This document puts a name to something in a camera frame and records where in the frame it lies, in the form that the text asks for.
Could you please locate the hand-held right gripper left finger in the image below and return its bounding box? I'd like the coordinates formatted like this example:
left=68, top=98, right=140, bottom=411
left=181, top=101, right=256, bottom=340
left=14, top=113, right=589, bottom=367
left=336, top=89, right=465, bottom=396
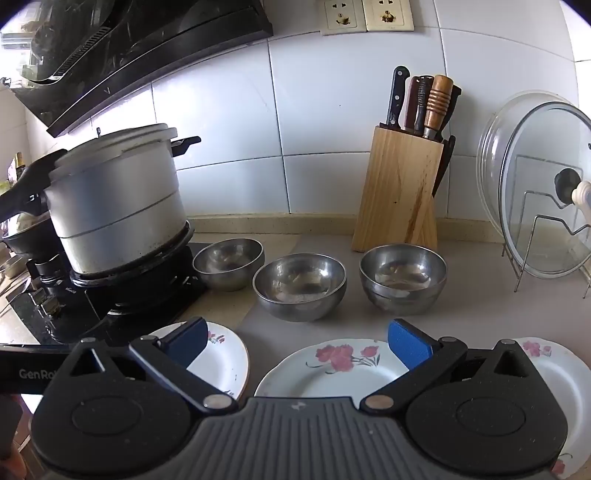
left=68, top=317, right=239, bottom=414

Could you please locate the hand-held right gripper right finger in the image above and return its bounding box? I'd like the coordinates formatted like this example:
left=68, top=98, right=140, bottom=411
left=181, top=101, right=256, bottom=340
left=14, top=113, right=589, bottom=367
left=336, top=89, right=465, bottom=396
left=359, top=318, right=537, bottom=412

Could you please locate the stainless steel bowl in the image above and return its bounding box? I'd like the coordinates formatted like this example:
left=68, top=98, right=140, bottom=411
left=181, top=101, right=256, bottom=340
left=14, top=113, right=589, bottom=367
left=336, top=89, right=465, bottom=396
left=192, top=238, right=265, bottom=292
left=359, top=244, right=448, bottom=316
left=252, top=253, right=348, bottom=322

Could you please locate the white floral plate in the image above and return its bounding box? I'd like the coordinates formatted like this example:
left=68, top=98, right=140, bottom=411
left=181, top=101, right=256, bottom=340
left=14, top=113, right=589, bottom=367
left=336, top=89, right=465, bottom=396
left=147, top=322, right=250, bottom=401
left=254, top=339, right=411, bottom=398
left=512, top=337, right=591, bottom=480

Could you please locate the black gas stove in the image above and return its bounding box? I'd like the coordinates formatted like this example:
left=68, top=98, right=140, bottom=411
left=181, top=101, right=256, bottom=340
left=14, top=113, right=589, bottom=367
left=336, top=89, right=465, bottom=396
left=0, top=222, right=208, bottom=344

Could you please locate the black wok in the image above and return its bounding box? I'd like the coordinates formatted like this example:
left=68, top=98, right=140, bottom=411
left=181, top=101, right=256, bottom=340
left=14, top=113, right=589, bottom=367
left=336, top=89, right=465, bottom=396
left=0, top=212, right=61, bottom=259

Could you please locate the wooden knife block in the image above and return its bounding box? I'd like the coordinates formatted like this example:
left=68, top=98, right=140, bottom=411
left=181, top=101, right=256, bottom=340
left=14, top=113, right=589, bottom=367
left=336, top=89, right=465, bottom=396
left=351, top=124, right=445, bottom=254

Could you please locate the aluminium pressure cooker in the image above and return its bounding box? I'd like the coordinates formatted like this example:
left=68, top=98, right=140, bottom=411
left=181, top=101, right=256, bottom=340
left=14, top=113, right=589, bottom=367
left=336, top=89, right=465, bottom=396
left=0, top=123, right=202, bottom=278

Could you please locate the glass pot lid black knob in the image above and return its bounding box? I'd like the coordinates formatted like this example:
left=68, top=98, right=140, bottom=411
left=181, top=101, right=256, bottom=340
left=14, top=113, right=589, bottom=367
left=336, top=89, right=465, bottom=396
left=501, top=102, right=591, bottom=280

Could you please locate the black range hood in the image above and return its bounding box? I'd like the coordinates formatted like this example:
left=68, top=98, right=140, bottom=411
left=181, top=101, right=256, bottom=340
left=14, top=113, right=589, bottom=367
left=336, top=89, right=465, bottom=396
left=0, top=0, right=274, bottom=138

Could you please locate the metal wire lid rack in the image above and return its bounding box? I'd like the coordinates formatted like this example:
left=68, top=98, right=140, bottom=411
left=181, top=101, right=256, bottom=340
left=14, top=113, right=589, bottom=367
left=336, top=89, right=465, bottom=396
left=502, top=154, right=591, bottom=294

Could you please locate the reddish brown handle knife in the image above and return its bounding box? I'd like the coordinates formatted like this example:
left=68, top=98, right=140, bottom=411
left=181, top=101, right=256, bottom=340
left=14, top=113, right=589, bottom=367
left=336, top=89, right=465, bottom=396
left=398, top=76, right=421, bottom=132

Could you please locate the light wooden handle knife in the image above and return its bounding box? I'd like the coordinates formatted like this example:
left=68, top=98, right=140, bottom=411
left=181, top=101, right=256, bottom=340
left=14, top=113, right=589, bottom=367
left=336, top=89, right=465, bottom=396
left=422, top=75, right=455, bottom=140

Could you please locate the black riveted handle knife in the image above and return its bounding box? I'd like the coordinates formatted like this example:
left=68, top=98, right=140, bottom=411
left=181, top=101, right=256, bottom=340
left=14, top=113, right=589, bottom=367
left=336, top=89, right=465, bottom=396
left=385, top=66, right=411, bottom=130

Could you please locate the cream wall socket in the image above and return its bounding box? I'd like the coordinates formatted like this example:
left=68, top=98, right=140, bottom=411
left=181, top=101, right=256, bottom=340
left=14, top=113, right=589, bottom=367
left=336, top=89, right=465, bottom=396
left=362, top=0, right=414, bottom=32
left=322, top=0, right=365, bottom=36

